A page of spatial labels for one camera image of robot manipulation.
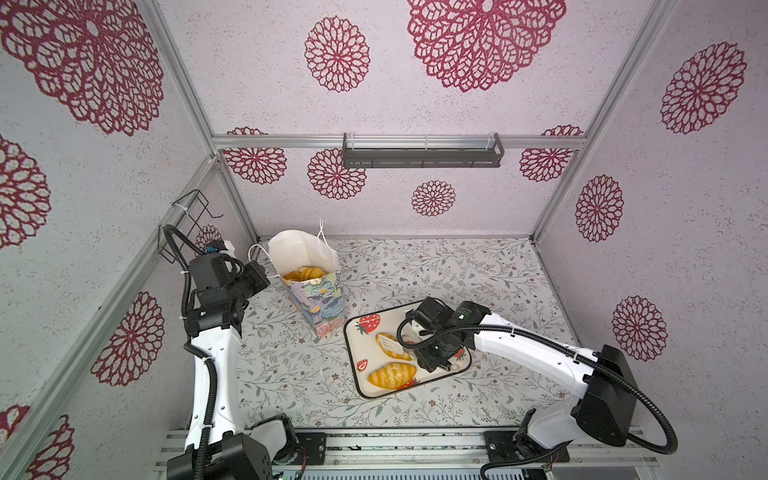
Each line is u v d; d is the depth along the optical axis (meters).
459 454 0.76
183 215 0.78
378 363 0.87
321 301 0.82
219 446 0.38
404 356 0.86
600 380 0.42
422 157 0.87
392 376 0.81
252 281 0.65
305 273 0.90
